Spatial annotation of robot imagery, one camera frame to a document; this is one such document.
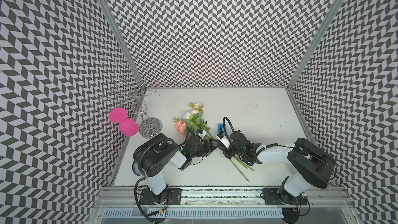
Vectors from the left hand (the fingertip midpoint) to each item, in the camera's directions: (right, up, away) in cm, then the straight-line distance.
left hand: (219, 146), depth 86 cm
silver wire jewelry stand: (-60, +32, +16) cm, 70 cm away
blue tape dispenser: (+1, +11, +4) cm, 11 cm away
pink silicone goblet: (-45, +13, -13) cm, 49 cm away
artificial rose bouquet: (-16, +14, +11) cm, 23 cm away
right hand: (+1, -1, +2) cm, 3 cm away
